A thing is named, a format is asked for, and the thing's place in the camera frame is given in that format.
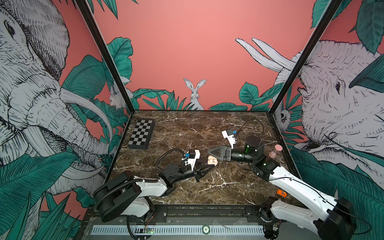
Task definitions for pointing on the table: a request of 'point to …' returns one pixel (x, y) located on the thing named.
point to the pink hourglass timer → (278, 147)
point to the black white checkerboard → (141, 137)
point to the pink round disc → (212, 160)
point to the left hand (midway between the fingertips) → (213, 165)
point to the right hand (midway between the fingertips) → (210, 154)
